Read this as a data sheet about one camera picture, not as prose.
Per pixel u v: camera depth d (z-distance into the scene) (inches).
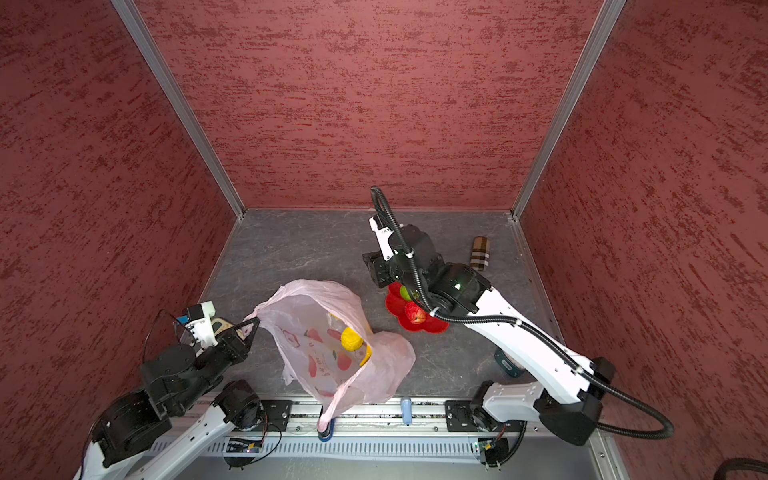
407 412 28.9
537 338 16.0
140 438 17.0
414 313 34.2
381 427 28.6
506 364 31.3
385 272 22.1
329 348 31.9
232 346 21.6
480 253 40.5
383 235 22.2
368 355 32.7
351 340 32.1
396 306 35.9
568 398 15.2
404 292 36.8
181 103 34.6
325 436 27.8
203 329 22.1
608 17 28.3
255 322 25.3
